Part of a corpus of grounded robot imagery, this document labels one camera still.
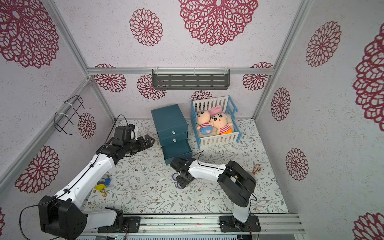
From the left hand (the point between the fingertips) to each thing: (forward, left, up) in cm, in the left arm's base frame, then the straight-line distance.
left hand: (149, 143), depth 82 cm
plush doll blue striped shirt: (+21, -33, -10) cm, 40 cm away
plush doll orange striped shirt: (+22, -44, -6) cm, 49 cm away
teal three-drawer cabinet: (+9, -12, -2) cm, 15 cm away
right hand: (-13, -22, -19) cm, 32 cm away
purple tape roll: (-11, -13, -19) cm, 25 cm away
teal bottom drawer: (+5, -16, -15) cm, 23 cm away
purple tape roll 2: (-19, -17, -13) cm, 28 cm away
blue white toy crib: (+12, -38, -14) cm, 43 cm away
